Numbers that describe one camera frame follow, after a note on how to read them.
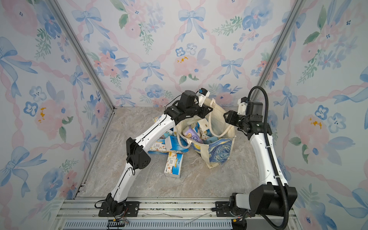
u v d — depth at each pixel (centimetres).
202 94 71
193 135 80
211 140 85
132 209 73
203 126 92
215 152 77
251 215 71
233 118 67
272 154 44
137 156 59
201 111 73
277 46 83
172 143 86
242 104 68
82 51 86
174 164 83
